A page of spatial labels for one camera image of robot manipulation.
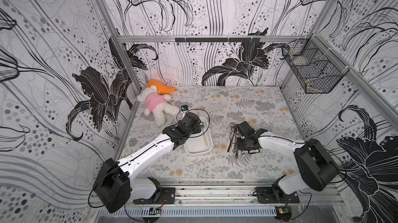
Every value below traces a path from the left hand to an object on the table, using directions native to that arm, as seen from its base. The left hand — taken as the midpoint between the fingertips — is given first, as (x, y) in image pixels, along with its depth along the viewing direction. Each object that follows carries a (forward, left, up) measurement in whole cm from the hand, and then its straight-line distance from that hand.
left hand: (197, 126), depth 83 cm
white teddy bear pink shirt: (+19, +28, -5) cm, 34 cm away
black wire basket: (+32, -70, +16) cm, 79 cm away
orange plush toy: (+36, +28, -8) cm, 46 cm away
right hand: (-3, -27, -14) cm, 30 cm away
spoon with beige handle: (+7, -3, -11) cm, 13 cm away
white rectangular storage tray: (-5, +1, -12) cm, 13 cm away
